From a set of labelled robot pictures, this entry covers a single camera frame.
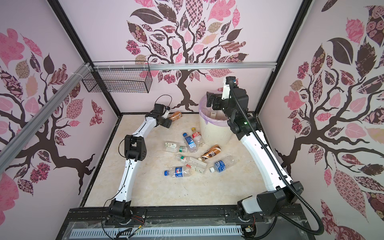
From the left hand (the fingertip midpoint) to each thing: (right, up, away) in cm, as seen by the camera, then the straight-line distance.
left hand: (164, 121), depth 114 cm
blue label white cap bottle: (+40, -27, -29) cm, 56 cm away
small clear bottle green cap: (+10, -18, -19) cm, 28 cm away
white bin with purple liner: (+35, -3, -34) cm, 49 cm away
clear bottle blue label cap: (+22, -16, -19) cm, 33 cm away
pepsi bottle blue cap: (+15, -30, -30) cm, 45 cm away
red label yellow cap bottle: (+26, -12, -11) cm, 30 cm away
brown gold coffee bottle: (+36, -20, -22) cm, 46 cm away
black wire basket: (-24, +28, -19) cm, 42 cm away
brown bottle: (+9, +4, -1) cm, 10 cm away
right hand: (+35, +12, -47) cm, 60 cm away
